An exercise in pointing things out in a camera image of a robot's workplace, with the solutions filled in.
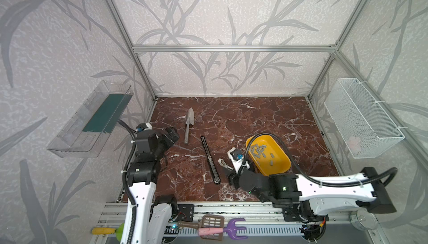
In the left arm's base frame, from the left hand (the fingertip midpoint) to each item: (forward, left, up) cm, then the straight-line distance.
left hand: (173, 127), depth 74 cm
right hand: (-13, -24, -2) cm, 28 cm away
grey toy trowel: (+21, -1, -24) cm, 32 cm away
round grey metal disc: (-32, -80, -18) cm, 88 cm away
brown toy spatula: (-33, -16, -24) cm, 44 cm away
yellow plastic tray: (-1, -48, -23) cm, 53 cm away
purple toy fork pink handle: (-36, -26, -21) cm, 49 cm away
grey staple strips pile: (+1, -42, -25) cm, 49 cm away
